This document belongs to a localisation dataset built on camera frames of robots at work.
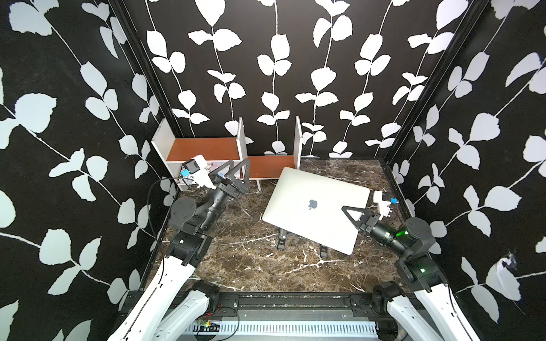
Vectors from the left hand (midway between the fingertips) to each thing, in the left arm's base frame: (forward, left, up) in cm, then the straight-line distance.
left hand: (242, 160), depth 56 cm
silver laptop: (-5, -20, -17) cm, 27 cm away
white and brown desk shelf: (+30, +35, -24) cm, 52 cm away
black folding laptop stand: (-5, -11, -46) cm, 47 cm away
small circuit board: (-33, +17, -46) cm, 59 cm away
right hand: (-8, -29, -14) cm, 33 cm away
